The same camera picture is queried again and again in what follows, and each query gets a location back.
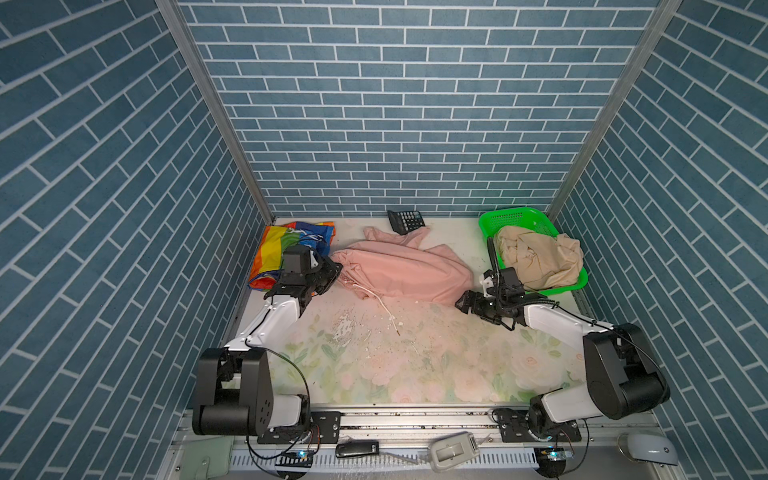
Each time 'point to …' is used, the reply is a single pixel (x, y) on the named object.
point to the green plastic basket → (531, 220)
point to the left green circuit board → (301, 458)
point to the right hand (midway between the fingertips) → (465, 303)
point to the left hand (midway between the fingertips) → (345, 262)
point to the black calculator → (404, 222)
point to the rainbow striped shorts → (273, 240)
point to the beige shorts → (542, 260)
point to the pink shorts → (394, 265)
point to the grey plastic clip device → (451, 450)
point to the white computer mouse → (648, 447)
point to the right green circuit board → (555, 454)
